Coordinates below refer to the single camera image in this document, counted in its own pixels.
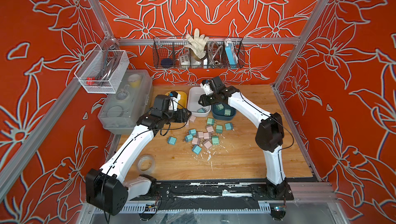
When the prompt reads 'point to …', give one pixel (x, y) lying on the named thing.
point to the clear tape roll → (146, 164)
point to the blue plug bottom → (196, 149)
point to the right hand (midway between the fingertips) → (197, 100)
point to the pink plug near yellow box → (192, 118)
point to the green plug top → (211, 121)
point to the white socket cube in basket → (184, 60)
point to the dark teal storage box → (219, 115)
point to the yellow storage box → (182, 103)
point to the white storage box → (194, 96)
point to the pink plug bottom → (208, 144)
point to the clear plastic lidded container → (120, 111)
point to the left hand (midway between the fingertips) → (186, 111)
